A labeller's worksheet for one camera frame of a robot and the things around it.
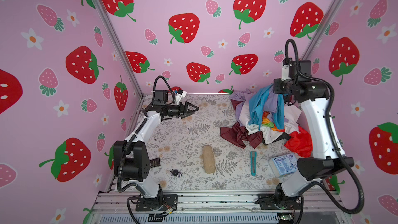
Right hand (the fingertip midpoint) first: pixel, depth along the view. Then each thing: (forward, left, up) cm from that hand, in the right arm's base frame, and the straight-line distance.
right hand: (279, 81), depth 73 cm
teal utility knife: (-25, +6, -38) cm, 46 cm away
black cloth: (-6, -14, -37) cm, 40 cm away
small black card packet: (-33, +61, -36) cm, 78 cm away
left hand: (-11, +40, -13) cm, 43 cm away
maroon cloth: (-11, +14, -33) cm, 38 cm away
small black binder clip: (-36, +49, -36) cm, 71 cm away
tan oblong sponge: (-29, +31, -36) cm, 55 cm away
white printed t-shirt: (-8, -2, -28) cm, 30 cm away
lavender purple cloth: (-3, +1, -13) cm, 13 cm away
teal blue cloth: (-3, +9, -11) cm, 15 cm away
